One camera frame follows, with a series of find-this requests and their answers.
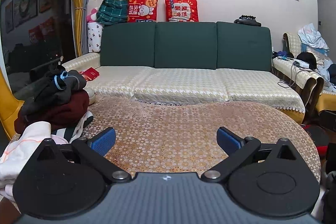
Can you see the yellow curtain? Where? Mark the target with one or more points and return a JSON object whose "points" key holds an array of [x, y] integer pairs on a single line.
{"points": [[77, 3]]}

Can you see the wooden armchair cream yellow cover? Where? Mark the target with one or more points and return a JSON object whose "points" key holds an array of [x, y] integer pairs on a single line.
{"points": [[296, 74]]}

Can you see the green sofa with cream cover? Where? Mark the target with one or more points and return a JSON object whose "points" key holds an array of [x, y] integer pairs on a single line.
{"points": [[183, 45]]}

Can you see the black cloth bundle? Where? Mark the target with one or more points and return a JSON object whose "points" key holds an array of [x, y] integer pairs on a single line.
{"points": [[307, 57]]}

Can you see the green white striped garment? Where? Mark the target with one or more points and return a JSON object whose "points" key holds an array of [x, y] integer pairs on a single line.
{"points": [[78, 127]]}

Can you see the white printed pillow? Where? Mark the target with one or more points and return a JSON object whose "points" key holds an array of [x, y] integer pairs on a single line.
{"points": [[94, 36]]}

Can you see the red printed pillow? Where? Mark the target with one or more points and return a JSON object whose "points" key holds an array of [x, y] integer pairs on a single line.
{"points": [[181, 8]]}

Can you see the white ball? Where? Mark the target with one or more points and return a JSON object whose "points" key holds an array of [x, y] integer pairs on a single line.
{"points": [[92, 98]]}

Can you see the red rabbit print pillow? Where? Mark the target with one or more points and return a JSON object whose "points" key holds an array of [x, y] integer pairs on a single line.
{"points": [[143, 8]]}

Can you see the glass sliding door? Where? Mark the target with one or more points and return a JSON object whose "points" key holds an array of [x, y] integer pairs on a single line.
{"points": [[26, 16]]}

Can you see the black massager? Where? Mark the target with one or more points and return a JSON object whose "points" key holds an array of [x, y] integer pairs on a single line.
{"points": [[246, 20]]}

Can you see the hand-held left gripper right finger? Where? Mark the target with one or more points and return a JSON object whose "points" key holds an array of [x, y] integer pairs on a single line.
{"points": [[228, 141]]}

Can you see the red envelope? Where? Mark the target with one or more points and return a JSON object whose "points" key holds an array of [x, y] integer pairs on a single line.
{"points": [[90, 74]]}

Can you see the pile of light clothes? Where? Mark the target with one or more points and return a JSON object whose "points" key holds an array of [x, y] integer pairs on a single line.
{"points": [[313, 37]]}

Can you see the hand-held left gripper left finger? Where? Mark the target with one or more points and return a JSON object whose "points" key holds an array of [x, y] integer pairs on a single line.
{"points": [[103, 141]]}

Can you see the green plaid blanket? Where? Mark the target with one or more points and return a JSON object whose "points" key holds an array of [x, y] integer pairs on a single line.
{"points": [[110, 12]]}

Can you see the pink plush toy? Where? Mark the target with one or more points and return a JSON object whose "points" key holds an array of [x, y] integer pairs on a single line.
{"points": [[91, 15]]}

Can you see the dark grey garment blue loop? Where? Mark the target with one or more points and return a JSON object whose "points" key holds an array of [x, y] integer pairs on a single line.
{"points": [[50, 92]]}

